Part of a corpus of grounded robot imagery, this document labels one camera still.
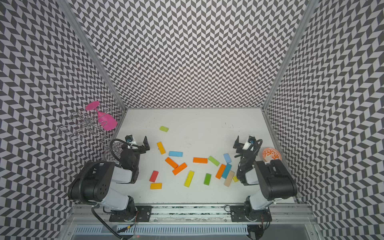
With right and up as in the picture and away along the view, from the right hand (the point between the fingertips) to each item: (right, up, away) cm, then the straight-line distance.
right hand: (246, 139), depth 89 cm
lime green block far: (-55, +6, +20) cm, 58 cm away
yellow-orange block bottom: (-52, -25, -6) cm, 58 cm away
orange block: (-45, -14, +2) cm, 48 cm away
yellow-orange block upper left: (-53, -6, +8) cm, 54 cm away
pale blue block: (-10, -12, +5) cm, 17 cm away
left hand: (-65, +1, +1) cm, 65 cm away
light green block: (-19, -14, +5) cm, 24 cm away
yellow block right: (-7, -22, -4) cm, 24 cm away
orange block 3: (-28, -13, +2) cm, 31 cm away
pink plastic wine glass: (-82, +11, -3) cm, 83 cm away
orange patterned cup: (+16, -9, +2) cm, 19 cm away
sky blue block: (-43, -9, +5) cm, 44 cm away
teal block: (-12, -18, -2) cm, 22 cm away
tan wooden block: (-11, -22, -4) cm, 25 cm away
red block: (-54, -20, -4) cm, 58 cm away
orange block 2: (-42, -18, -2) cm, 46 cm away
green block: (-23, -22, -4) cm, 32 cm away
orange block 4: (-16, -18, -2) cm, 24 cm away
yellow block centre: (-34, -22, -4) cm, 41 cm away
